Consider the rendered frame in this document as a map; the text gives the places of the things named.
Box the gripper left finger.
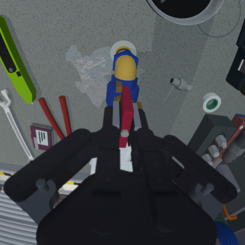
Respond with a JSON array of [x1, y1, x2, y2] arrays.
[[3, 100, 122, 203]]

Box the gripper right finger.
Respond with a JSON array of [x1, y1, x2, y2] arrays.
[[131, 102, 239, 205]]

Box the red valve lever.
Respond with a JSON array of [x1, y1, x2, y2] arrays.
[[118, 85, 135, 149]]

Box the white jetter nozzle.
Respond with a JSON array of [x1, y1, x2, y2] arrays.
[[215, 134, 228, 149], [201, 153, 214, 167], [207, 144, 221, 158]]

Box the dark grey nozzle holder block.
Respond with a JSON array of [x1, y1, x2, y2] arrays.
[[186, 113, 245, 192]]

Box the silver open-end wrench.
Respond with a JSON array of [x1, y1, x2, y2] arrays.
[[0, 88, 35, 162]]

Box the blue and brass supply valve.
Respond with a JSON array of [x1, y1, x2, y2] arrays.
[[106, 45, 143, 110]]

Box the maroon small box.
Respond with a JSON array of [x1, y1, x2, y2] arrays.
[[29, 122, 54, 151]]

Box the black knurled cylinder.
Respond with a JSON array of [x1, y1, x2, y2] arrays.
[[222, 129, 245, 165]]

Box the red flat bar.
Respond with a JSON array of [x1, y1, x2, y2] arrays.
[[211, 124, 245, 164]]

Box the orange hook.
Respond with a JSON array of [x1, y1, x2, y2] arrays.
[[222, 205, 238, 221]]

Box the white tape roll green core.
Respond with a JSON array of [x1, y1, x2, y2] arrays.
[[202, 92, 222, 114]]

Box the grey ribbed panel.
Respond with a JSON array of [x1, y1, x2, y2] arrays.
[[0, 188, 40, 245]]

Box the thin grey needle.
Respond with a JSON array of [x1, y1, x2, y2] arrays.
[[164, 85, 174, 102]]

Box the grey nozzle fitting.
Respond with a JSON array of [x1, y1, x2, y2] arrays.
[[169, 77, 193, 93]]

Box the clear plastic sheet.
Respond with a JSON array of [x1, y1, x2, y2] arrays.
[[65, 45, 116, 108]]

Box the green utility knife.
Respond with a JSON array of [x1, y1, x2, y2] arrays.
[[0, 15, 37, 105]]

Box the dark navy device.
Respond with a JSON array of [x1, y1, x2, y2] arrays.
[[225, 0, 245, 97]]

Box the white round flange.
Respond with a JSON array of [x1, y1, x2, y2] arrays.
[[109, 40, 138, 61]]

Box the grey round bucket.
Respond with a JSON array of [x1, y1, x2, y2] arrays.
[[146, 0, 225, 26]]

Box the red-handled pliers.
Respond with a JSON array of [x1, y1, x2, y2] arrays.
[[38, 95, 73, 141]]

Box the blue coiled hose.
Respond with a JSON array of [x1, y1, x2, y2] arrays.
[[213, 220, 239, 245]]

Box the thin grey wire loop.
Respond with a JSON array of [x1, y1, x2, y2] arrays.
[[197, 0, 242, 39]]

